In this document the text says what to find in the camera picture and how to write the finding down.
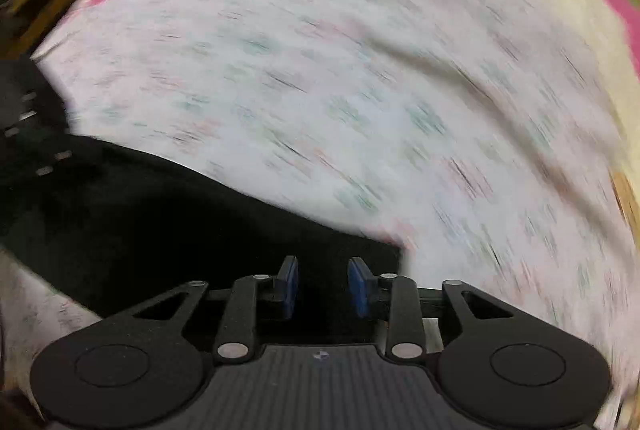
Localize white floral bedsheet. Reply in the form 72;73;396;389
0;0;636;426

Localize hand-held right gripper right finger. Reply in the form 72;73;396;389
347;256;523;363

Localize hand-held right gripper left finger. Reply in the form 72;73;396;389
125;256;299;363

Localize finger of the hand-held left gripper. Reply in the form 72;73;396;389
0;55;75;181

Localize pink and yellow cartoon quilt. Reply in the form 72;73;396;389
0;0;640;221

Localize black pants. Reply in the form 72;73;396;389
0;132;407;351

